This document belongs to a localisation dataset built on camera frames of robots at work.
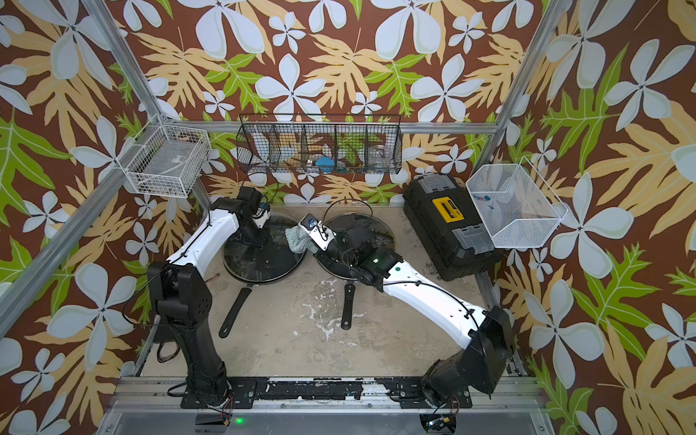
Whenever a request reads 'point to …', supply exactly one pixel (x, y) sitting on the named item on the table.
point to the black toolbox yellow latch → (449, 226)
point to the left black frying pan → (229, 321)
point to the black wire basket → (321, 144)
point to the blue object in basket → (325, 164)
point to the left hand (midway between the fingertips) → (261, 238)
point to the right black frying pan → (349, 286)
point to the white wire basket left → (168, 161)
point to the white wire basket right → (515, 206)
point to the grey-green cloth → (299, 240)
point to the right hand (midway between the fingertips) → (313, 236)
